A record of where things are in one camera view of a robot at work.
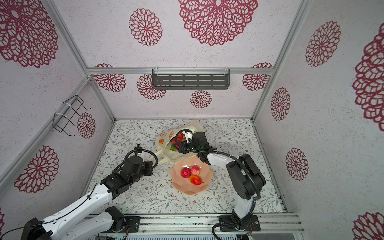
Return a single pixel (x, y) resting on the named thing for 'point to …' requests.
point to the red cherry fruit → (179, 138)
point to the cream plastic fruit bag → (164, 143)
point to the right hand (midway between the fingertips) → (175, 142)
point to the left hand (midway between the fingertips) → (153, 164)
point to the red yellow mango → (195, 180)
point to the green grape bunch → (172, 148)
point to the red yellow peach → (195, 170)
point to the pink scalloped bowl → (183, 184)
